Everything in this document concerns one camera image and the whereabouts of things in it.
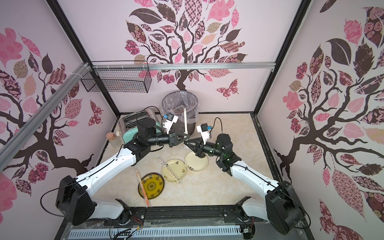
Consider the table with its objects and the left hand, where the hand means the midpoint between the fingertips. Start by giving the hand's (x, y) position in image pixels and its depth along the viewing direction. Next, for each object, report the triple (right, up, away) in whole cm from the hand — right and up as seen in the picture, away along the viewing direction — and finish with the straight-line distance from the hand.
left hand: (189, 139), depth 69 cm
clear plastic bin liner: (-11, +23, +32) cm, 41 cm away
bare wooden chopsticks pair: (-2, +5, -1) cm, 5 cm away
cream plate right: (+2, -17, +22) cm, 28 cm away
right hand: (-2, -1, +1) cm, 2 cm away
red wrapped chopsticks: (-23, -34, +7) cm, 41 cm away
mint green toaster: (-39, +7, +21) cm, 45 cm away
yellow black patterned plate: (-21, -27, +15) cm, 38 cm away
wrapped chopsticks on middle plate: (-15, -18, +21) cm, 32 cm away
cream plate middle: (-8, -20, +21) cm, 30 cm away
